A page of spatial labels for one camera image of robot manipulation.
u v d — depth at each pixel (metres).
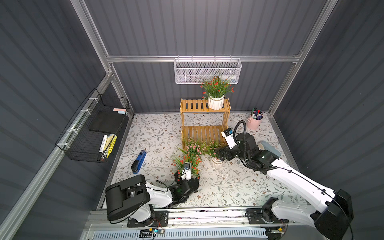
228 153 0.68
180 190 0.65
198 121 1.16
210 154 0.82
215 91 0.77
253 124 1.06
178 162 0.79
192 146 0.82
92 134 0.73
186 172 0.73
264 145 0.96
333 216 0.38
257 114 1.02
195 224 0.72
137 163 0.90
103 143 0.70
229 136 0.67
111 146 0.69
